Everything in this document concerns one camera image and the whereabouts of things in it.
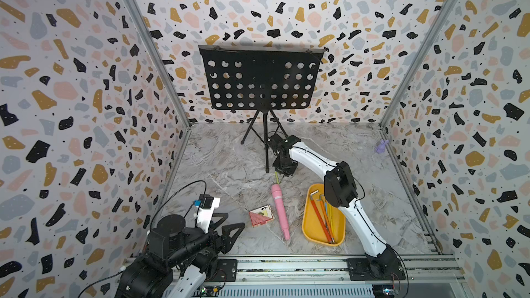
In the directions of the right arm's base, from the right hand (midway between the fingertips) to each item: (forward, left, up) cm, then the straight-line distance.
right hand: (278, 172), depth 100 cm
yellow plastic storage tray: (-25, -15, -1) cm, 29 cm away
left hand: (-33, +11, +25) cm, 43 cm away
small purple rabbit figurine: (+16, -53, +1) cm, 55 cm away
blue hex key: (-19, -21, -1) cm, 28 cm away
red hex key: (-20, -17, -2) cm, 26 cm away
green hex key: (-1, +1, -1) cm, 2 cm away
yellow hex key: (-22, -23, -1) cm, 32 cm away
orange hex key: (-29, -22, 0) cm, 36 cm away
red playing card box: (-22, +7, 0) cm, 23 cm away
